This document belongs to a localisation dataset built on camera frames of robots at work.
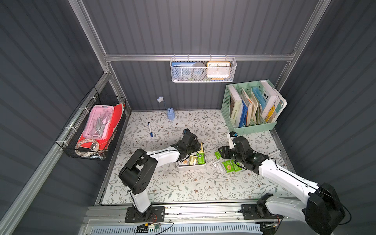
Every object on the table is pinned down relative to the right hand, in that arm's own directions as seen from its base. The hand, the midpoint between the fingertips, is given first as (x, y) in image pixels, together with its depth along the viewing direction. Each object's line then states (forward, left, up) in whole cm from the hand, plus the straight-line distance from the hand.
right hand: (224, 148), depth 83 cm
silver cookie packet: (-6, +2, -12) cm, 13 cm away
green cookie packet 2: (-5, -4, -12) cm, 14 cm away
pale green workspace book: (+26, -9, +11) cm, 30 cm away
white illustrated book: (+33, -34, +12) cm, 48 cm away
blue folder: (+23, -15, +2) cm, 27 cm away
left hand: (+6, +14, -6) cm, 16 cm away
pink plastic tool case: (+3, +65, +18) cm, 68 cm away
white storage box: (-6, +24, -11) cm, 27 cm away
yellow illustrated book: (+29, -37, 0) cm, 47 cm away
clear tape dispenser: (-9, +63, +16) cm, 66 cm away
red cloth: (+12, +58, +18) cm, 62 cm away
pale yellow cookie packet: (-3, +18, -10) cm, 21 cm away
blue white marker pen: (+19, +49, -12) cm, 54 cm away
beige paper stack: (+26, -19, +11) cm, 34 cm away
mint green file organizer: (+40, -25, +12) cm, 49 cm away
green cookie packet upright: (-2, +13, -9) cm, 16 cm away
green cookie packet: (-14, -3, +5) cm, 15 cm away
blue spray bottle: (+34, +35, -7) cm, 49 cm away
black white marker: (+5, -36, -13) cm, 39 cm away
